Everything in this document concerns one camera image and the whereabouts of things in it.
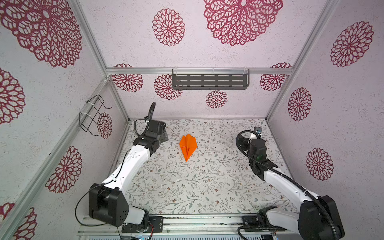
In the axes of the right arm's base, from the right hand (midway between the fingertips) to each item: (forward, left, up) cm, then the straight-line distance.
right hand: (248, 134), depth 83 cm
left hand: (-3, +52, 0) cm, 52 cm away
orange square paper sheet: (+6, +34, -20) cm, 40 cm away
